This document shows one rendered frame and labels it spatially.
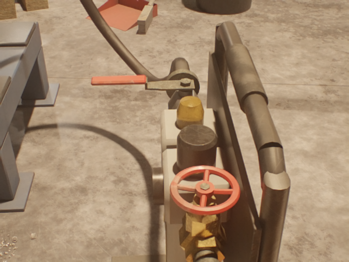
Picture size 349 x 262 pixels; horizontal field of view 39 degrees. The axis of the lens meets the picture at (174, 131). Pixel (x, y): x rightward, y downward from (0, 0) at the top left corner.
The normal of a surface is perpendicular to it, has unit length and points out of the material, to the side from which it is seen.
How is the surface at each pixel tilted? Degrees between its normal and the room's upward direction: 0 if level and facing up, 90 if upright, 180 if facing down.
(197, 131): 0
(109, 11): 0
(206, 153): 90
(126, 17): 0
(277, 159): 34
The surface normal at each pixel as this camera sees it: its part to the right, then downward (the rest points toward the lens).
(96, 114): 0.00, -0.82
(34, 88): 0.05, 0.57
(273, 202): -0.21, 0.55
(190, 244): -0.87, -0.38
